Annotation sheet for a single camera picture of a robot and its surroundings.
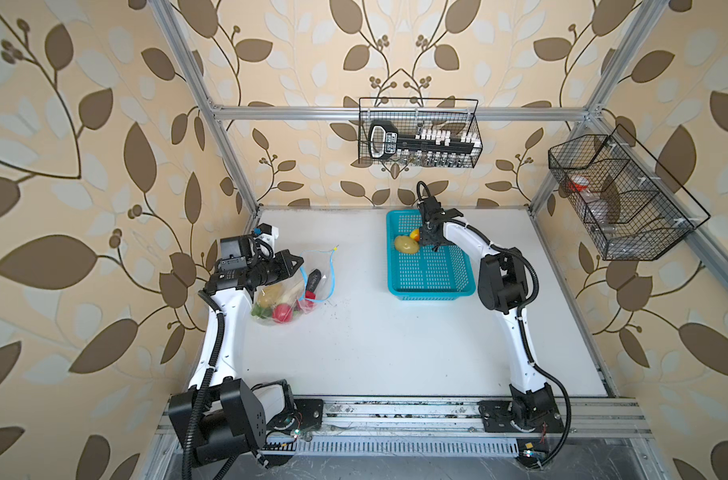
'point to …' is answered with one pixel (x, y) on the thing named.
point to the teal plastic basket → (427, 274)
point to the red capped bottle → (580, 183)
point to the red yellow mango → (415, 234)
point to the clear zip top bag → (281, 301)
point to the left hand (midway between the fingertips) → (301, 257)
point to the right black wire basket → (631, 207)
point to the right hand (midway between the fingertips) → (439, 239)
